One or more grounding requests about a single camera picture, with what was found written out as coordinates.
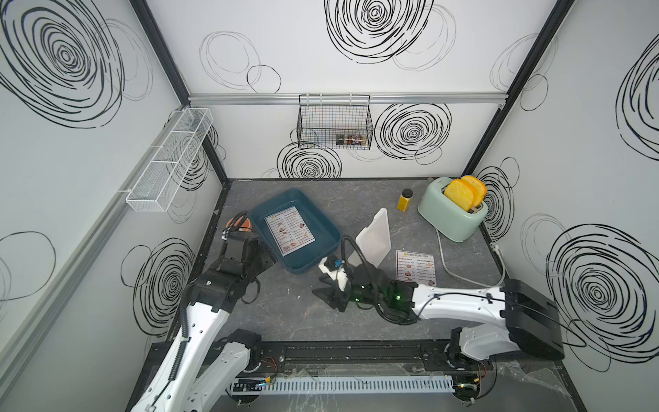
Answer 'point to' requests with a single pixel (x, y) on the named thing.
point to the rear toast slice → (480, 190)
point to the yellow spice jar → (404, 200)
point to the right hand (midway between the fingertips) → (317, 286)
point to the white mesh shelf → (155, 189)
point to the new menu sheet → (289, 230)
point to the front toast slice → (459, 191)
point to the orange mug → (245, 227)
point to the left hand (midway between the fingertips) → (265, 252)
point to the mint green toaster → (444, 218)
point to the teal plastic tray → (323, 228)
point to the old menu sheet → (414, 267)
